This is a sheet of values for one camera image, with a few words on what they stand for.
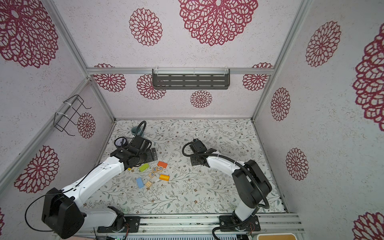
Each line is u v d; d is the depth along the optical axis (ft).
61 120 2.39
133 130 3.48
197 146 2.35
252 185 1.50
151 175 2.94
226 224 2.42
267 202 1.33
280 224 2.46
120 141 3.38
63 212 1.29
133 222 2.42
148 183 2.85
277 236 2.17
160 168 3.02
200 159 2.17
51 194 1.34
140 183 2.87
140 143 2.05
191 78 3.11
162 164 3.11
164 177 2.97
